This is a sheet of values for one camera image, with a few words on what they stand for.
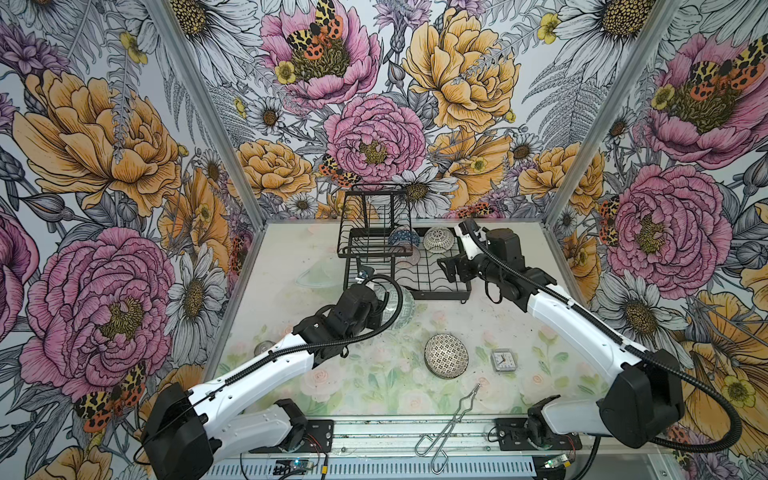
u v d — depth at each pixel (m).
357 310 0.58
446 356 0.85
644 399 0.41
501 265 0.53
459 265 0.73
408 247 0.82
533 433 0.67
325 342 0.55
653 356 0.43
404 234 1.12
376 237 1.14
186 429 0.39
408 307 0.79
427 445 0.73
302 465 0.70
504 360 0.85
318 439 0.74
